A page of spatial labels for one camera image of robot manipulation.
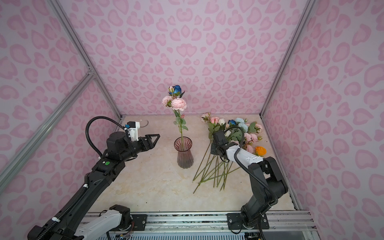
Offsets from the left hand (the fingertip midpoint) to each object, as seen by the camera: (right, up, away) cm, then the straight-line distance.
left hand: (155, 134), depth 73 cm
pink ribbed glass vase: (+13, -7, +11) cm, 18 cm away
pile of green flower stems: (+33, -18, +20) cm, 43 cm away
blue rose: (+45, +8, +37) cm, 59 cm away
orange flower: (+60, -12, +22) cm, 65 cm away
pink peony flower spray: (+55, -2, +25) cm, 61 cm away
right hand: (+32, -9, +20) cm, 39 cm away
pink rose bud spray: (+26, +11, +41) cm, 50 cm away
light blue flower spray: (+51, +6, +32) cm, 61 cm away
